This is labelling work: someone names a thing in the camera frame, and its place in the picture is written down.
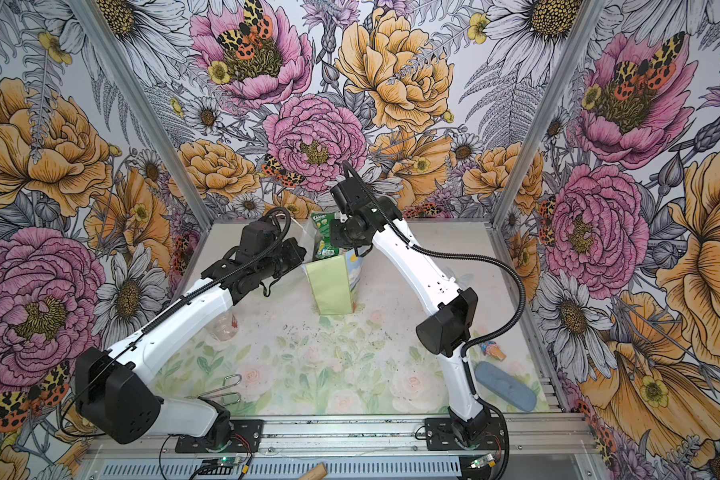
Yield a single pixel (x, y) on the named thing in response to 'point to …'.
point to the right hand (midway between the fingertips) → (341, 247)
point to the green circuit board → (227, 461)
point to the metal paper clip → (223, 388)
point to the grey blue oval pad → (510, 389)
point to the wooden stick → (319, 472)
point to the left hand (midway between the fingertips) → (307, 258)
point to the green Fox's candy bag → (325, 247)
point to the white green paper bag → (335, 281)
